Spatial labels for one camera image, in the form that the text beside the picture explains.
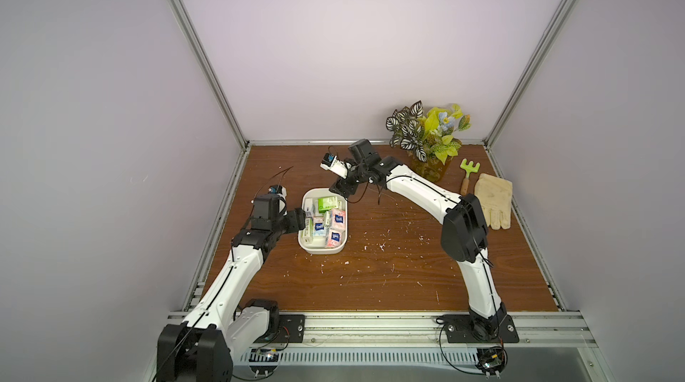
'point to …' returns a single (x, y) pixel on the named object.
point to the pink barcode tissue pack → (335, 237)
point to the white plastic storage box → (325, 221)
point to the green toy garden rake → (470, 168)
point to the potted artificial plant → (427, 137)
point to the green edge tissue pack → (307, 235)
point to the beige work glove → (496, 195)
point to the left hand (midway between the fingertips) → (299, 211)
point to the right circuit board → (491, 361)
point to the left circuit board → (263, 361)
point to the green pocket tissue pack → (325, 204)
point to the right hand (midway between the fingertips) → (336, 172)
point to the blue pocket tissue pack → (319, 230)
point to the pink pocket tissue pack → (338, 220)
